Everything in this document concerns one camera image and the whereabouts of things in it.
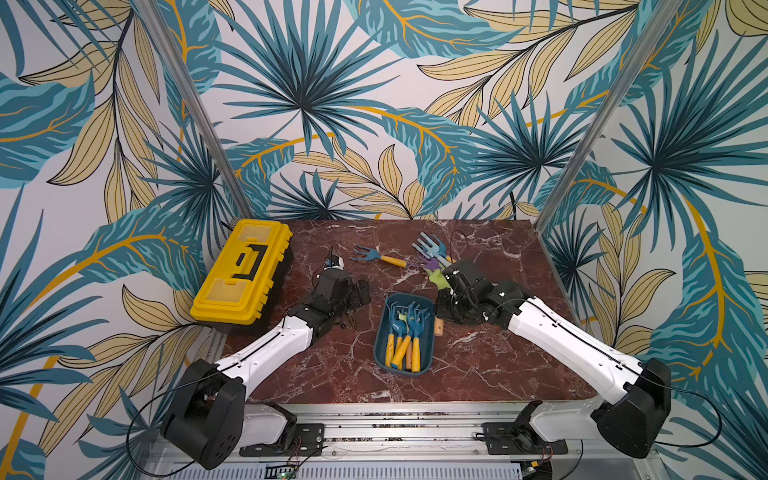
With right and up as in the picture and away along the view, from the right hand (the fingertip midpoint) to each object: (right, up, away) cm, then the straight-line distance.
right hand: (434, 308), depth 78 cm
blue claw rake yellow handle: (-3, -7, +14) cm, 16 cm away
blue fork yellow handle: (-18, +14, +32) cm, 39 cm away
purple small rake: (+4, +11, +30) cm, 32 cm away
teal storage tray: (-1, -11, +10) cm, 15 cm away
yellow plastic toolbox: (-52, +9, +7) cm, 53 cm away
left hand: (-22, +4, +8) cm, 23 cm away
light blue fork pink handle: (+4, +16, +32) cm, 36 cm away
